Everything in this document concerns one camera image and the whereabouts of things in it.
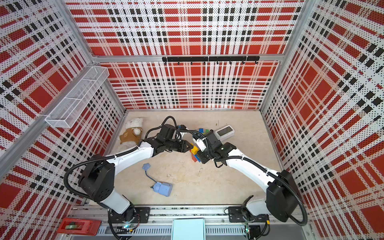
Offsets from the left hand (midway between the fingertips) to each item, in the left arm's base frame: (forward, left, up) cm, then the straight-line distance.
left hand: (193, 146), depth 84 cm
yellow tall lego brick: (-2, -1, 0) cm, 2 cm away
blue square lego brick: (+21, -5, -12) cm, 25 cm away
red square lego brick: (0, +1, -14) cm, 14 cm away
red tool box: (-38, +50, -6) cm, 63 cm away
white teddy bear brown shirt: (+11, +41, -5) cm, 43 cm away
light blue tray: (-38, +1, -8) cm, 39 cm away
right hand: (-4, -6, 0) cm, 7 cm away
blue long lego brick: (-11, -3, +9) cm, 15 cm away
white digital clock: (+16, -21, -9) cm, 28 cm away
